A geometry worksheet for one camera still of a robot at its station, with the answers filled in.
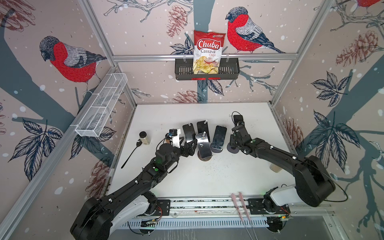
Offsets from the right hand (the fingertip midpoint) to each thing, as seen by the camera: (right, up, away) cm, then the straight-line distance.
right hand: (233, 140), depth 90 cm
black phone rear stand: (-19, +8, +3) cm, 20 cm away
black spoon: (-62, -3, +7) cm, 62 cm away
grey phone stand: (-11, -6, 0) cm, 13 cm away
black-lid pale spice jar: (-55, +1, +2) cm, 55 cm away
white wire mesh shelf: (-74, +21, -12) cm, 78 cm away
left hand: (-26, +3, -15) cm, 30 cm away
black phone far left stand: (-27, +5, +1) cm, 28 cm away
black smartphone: (-8, +2, +1) cm, 9 cm away
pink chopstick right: (+1, -29, -17) cm, 34 cm away
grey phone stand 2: (0, -7, +4) cm, 8 cm away
